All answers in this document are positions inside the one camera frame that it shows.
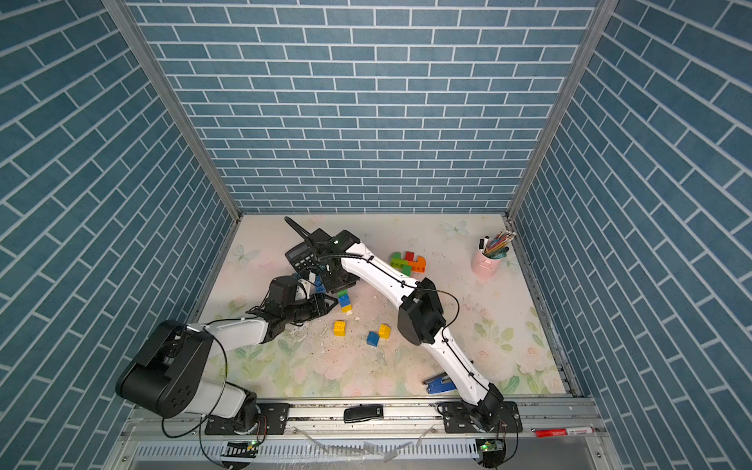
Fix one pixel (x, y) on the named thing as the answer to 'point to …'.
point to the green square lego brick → (397, 255)
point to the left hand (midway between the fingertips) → (340, 304)
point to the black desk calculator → (303, 257)
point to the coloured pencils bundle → (496, 247)
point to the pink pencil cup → (486, 262)
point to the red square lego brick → (409, 256)
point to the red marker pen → (553, 432)
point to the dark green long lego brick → (342, 293)
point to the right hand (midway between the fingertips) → (338, 290)
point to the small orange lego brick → (421, 259)
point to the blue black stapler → (440, 384)
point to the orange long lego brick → (418, 266)
